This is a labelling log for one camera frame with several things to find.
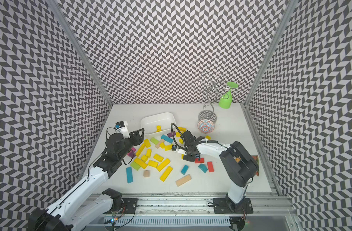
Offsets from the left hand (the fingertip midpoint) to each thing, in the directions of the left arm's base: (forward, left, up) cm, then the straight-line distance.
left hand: (140, 131), depth 79 cm
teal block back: (+7, -12, -20) cm, 25 cm away
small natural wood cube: (-17, -2, -19) cm, 26 cm away
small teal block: (-15, -24, -19) cm, 34 cm away
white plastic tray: (+17, +1, -15) cm, 23 cm away
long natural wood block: (-21, -23, -20) cm, 37 cm away
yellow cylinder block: (+16, -5, -18) cm, 24 cm away
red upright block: (-13, -40, -20) cm, 47 cm away
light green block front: (-12, +5, -20) cm, 24 cm away
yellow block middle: (+2, -13, -23) cm, 27 cm away
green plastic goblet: (+21, -51, +3) cm, 55 cm away
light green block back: (+5, -4, -19) cm, 21 cm away
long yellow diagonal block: (-1, +3, -17) cm, 17 cm away
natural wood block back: (+1, -6, -19) cm, 20 cm away
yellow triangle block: (+14, -6, -18) cm, 24 cm away
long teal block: (-17, +8, -21) cm, 28 cm away
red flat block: (-9, -35, -19) cm, 41 cm away
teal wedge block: (-13, -35, -20) cm, 43 cm away
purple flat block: (+10, -14, -19) cm, 25 cm away
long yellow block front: (-16, -14, -20) cm, 29 cm away
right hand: (-5, -27, -20) cm, 34 cm away
